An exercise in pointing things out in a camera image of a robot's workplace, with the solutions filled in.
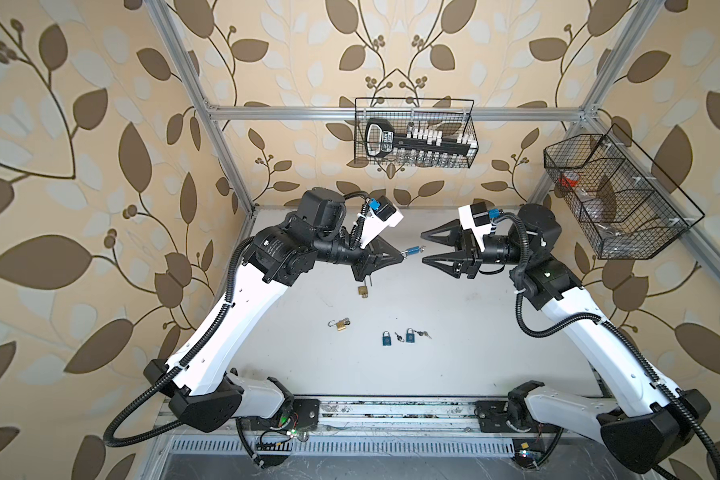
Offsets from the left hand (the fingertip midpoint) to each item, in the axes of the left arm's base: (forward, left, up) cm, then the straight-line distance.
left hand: (402, 255), depth 57 cm
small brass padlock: (+3, +15, -41) cm, 44 cm away
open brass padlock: (+15, +9, -41) cm, 45 cm away
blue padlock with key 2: (0, -6, -41) cm, 41 cm away
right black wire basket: (+21, -57, -6) cm, 61 cm away
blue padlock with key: (-1, +1, -40) cm, 40 cm away
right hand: (+2, -5, 0) cm, 5 cm away
